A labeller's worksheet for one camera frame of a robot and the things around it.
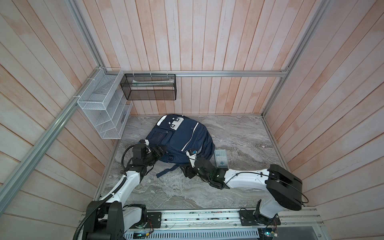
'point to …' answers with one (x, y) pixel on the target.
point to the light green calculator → (221, 158)
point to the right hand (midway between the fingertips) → (183, 163)
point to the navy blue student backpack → (175, 134)
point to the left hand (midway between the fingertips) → (164, 151)
